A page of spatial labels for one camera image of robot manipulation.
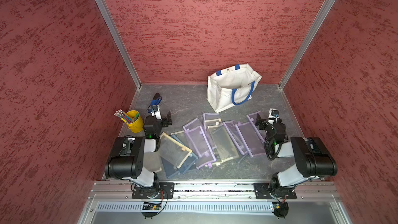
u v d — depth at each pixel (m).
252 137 0.94
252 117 1.00
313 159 0.46
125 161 0.45
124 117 0.85
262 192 0.74
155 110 0.79
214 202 0.73
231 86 0.99
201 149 0.85
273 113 0.78
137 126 0.88
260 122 0.84
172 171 0.80
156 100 1.09
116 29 0.90
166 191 0.74
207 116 1.03
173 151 0.87
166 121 0.84
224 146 0.87
